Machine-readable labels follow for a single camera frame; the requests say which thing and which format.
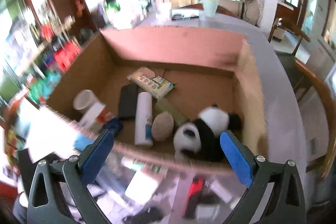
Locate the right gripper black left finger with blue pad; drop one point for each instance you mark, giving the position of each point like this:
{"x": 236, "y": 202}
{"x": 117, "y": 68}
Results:
{"x": 47, "y": 203}

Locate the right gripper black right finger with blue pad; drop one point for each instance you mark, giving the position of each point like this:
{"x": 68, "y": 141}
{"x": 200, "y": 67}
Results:
{"x": 277, "y": 186}

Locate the dark red black lighter stick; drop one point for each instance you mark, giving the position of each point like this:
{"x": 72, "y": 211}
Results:
{"x": 193, "y": 197}

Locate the black white panda plush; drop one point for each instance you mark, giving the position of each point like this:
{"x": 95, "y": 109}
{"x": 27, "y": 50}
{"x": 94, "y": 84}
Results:
{"x": 200, "y": 139}

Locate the white spray bottle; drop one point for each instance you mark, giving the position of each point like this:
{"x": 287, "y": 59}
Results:
{"x": 143, "y": 120}

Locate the black device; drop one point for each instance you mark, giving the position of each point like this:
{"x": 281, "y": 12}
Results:
{"x": 128, "y": 102}

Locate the pink round sponge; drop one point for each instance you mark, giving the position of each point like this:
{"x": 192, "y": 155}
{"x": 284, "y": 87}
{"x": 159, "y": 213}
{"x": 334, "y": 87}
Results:
{"x": 162, "y": 126}

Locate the green bag roll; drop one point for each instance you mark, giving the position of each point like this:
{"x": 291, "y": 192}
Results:
{"x": 163, "y": 105}

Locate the white paper cup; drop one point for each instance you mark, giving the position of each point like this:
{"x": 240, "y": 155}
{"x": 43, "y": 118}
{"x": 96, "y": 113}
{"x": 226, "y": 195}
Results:
{"x": 84, "y": 100}

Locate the wooden chair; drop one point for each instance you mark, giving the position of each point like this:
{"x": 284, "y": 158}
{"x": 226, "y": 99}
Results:
{"x": 287, "y": 25}
{"x": 317, "y": 108}

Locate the large red cardboard box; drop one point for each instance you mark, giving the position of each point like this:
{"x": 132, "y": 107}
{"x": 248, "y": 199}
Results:
{"x": 206, "y": 66}

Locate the green wet wipes pack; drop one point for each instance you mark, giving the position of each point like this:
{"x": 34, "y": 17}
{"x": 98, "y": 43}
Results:
{"x": 154, "y": 84}

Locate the light green bucket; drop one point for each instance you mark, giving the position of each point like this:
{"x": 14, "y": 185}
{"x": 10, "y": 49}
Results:
{"x": 210, "y": 7}

